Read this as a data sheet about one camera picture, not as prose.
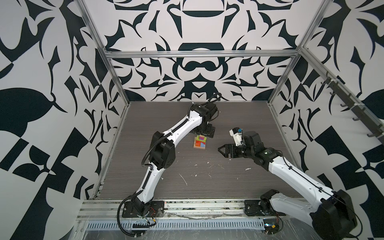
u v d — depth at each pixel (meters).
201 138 0.91
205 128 0.77
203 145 0.94
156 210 0.74
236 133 0.73
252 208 0.74
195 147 0.95
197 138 0.92
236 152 0.71
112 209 0.76
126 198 0.66
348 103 0.60
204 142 0.92
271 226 0.71
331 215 0.39
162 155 0.54
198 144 0.94
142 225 0.73
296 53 0.91
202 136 0.82
